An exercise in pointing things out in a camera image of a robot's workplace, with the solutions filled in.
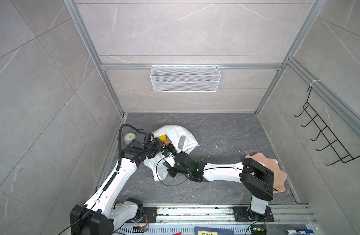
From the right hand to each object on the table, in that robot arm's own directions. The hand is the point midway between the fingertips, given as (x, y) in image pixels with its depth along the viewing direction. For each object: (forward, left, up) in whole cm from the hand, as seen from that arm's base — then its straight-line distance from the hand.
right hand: (163, 162), depth 81 cm
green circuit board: (-31, -47, -11) cm, 58 cm away
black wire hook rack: (+3, -79, +21) cm, 82 cm away
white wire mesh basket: (+54, -14, +19) cm, 59 cm away
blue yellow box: (-31, -24, -9) cm, 40 cm away
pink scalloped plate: (-7, -68, -9) cm, 69 cm away
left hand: (+8, -1, +10) cm, 12 cm away
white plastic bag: (+9, -7, +10) cm, 15 cm away
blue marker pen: (-33, -65, -9) cm, 74 cm away
